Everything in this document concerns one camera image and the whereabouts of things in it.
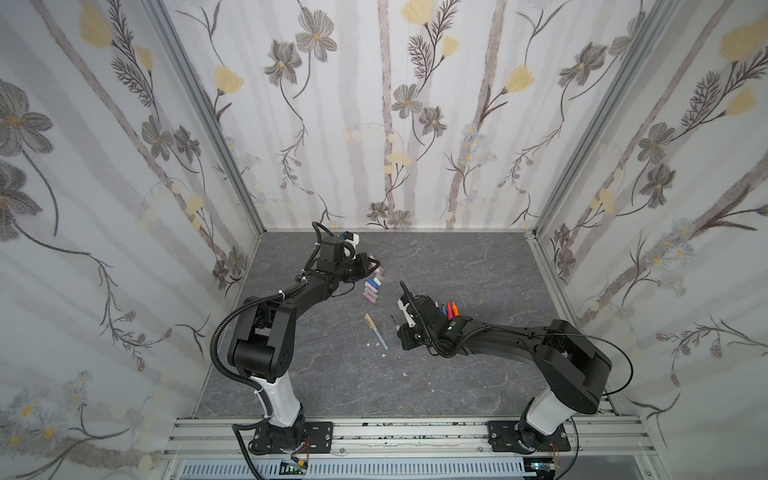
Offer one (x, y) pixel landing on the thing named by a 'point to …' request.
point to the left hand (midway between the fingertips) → (382, 260)
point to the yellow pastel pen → (372, 325)
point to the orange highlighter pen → (454, 309)
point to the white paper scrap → (367, 344)
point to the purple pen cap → (372, 299)
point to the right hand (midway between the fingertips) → (399, 329)
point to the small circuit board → (289, 467)
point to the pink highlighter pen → (449, 312)
